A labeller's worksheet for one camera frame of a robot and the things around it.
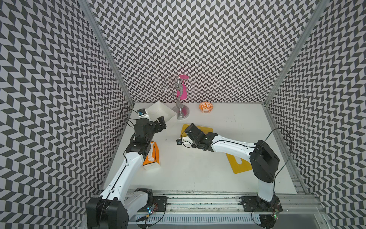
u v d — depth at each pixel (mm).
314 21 711
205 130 914
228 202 754
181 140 754
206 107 1151
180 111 1132
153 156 812
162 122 725
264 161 475
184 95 1012
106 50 878
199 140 654
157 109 1137
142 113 666
